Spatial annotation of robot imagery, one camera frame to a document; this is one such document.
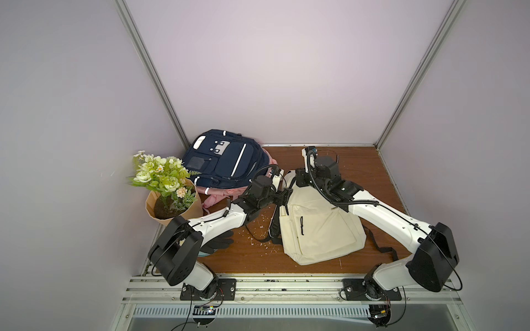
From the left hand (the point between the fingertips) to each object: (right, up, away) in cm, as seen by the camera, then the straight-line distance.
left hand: (288, 187), depth 84 cm
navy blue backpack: (-33, +13, +20) cm, 41 cm away
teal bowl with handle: (-35, -26, -4) cm, 44 cm away
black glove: (-28, -23, +1) cm, 36 cm away
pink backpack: (-36, -6, +14) cm, 39 cm away
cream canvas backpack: (+12, -18, +1) cm, 21 cm away
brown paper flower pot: (-51, -9, -1) cm, 52 cm away
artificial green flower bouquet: (-45, +5, -10) cm, 47 cm away
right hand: (+4, +11, -6) cm, 13 cm away
